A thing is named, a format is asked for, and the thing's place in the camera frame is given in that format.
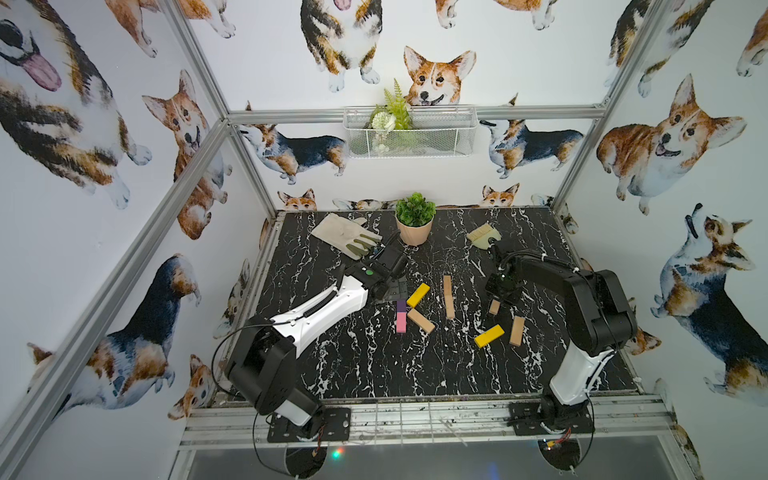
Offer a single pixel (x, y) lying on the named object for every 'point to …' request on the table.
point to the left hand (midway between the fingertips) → (392, 285)
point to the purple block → (401, 305)
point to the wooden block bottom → (448, 294)
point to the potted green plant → (414, 215)
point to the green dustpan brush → (480, 236)
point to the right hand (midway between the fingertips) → (491, 295)
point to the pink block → (401, 322)
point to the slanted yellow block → (489, 335)
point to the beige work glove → (349, 236)
